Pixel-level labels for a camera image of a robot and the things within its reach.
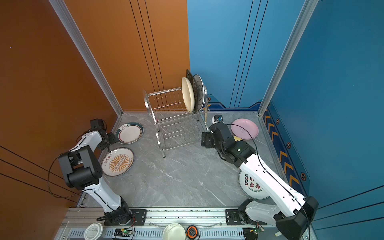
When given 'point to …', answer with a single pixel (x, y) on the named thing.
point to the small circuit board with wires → (259, 229)
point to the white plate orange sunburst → (117, 162)
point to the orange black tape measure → (191, 231)
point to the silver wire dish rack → (175, 126)
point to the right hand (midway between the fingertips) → (207, 135)
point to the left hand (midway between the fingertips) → (110, 140)
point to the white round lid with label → (93, 231)
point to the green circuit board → (123, 232)
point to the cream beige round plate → (188, 93)
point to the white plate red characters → (251, 187)
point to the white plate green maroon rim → (129, 133)
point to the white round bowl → (174, 231)
